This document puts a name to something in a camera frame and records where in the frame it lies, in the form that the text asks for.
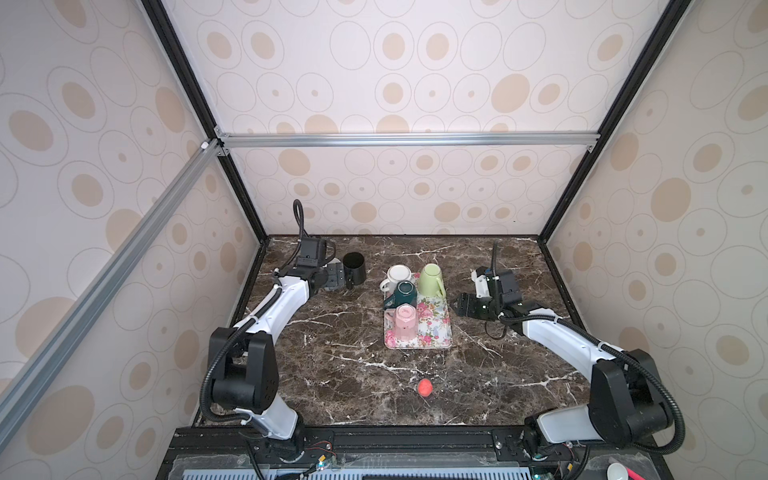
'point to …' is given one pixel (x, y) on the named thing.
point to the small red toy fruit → (425, 387)
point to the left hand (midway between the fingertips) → (334, 266)
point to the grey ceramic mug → (335, 275)
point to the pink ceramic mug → (405, 320)
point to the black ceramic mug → (354, 268)
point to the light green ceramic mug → (429, 281)
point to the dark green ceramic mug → (406, 293)
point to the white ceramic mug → (395, 274)
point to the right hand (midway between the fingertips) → (461, 302)
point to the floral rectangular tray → (434, 323)
